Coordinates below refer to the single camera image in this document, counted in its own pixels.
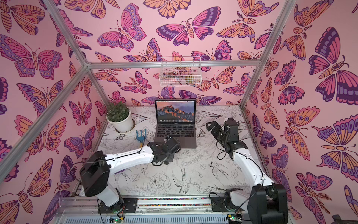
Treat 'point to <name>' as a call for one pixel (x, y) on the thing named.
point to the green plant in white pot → (120, 115)
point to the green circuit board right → (233, 218)
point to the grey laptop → (176, 118)
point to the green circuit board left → (118, 220)
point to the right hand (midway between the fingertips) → (211, 126)
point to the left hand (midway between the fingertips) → (171, 154)
